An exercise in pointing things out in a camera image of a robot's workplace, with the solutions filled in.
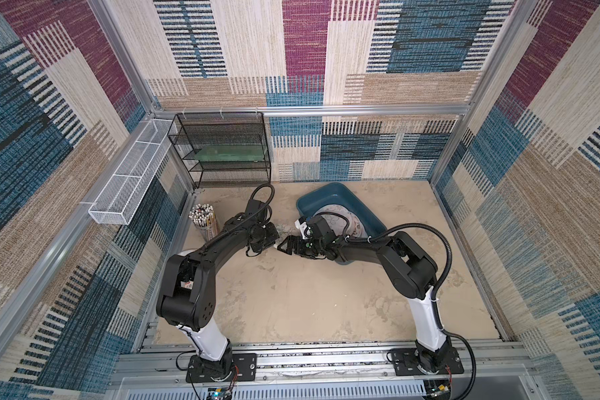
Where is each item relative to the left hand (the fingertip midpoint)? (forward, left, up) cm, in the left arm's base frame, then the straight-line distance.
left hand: (279, 239), depth 93 cm
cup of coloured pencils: (+3, +25, +11) cm, 28 cm away
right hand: (-2, -4, -5) cm, 6 cm away
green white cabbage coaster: (-4, -1, +5) cm, 6 cm away
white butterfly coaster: (+8, -30, -5) cm, 32 cm away
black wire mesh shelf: (+38, +24, +13) cm, 47 cm away
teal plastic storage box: (+25, -25, -4) cm, 35 cm away
